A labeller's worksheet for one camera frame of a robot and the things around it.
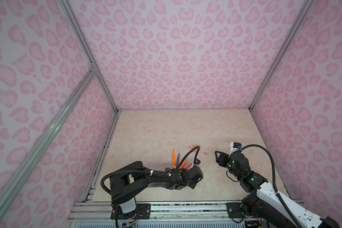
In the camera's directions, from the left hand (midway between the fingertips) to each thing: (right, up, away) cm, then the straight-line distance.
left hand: (196, 175), depth 84 cm
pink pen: (-6, +10, -17) cm, 21 cm away
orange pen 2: (-9, +12, -17) cm, 23 cm away
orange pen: (-14, +8, +8) cm, 18 cm away
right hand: (+11, +14, -3) cm, 18 cm away
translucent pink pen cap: (+8, +11, +12) cm, 18 cm away
